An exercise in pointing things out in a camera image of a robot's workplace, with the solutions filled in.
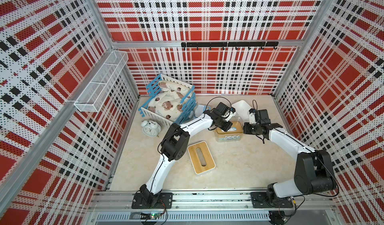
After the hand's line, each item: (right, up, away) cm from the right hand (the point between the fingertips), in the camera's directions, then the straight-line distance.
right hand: (245, 127), depth 90 cm
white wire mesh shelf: (-93, +20, 0) cm, 96 cm away
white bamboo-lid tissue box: (-28, -18, -4) cm, 33 cm away
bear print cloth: (-52, +16, +14) cm, 56 cm away
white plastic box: (+4, +11, +20) cm, 23 cm away
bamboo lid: (-4, +1, +8) cm, 8 cm away
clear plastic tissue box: (-6, -4, +2) cm, 8 cm away
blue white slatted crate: (-36, +14, +11) cm, 41 cm away
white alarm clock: (-59, -1, 0) cm, 59 cm away
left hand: (-9, +1, +4) cm, 10 cm away
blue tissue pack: (-29, +11, +14) cm, 34 cm away
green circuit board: (-49, -39, -21) cm, 67 cm away
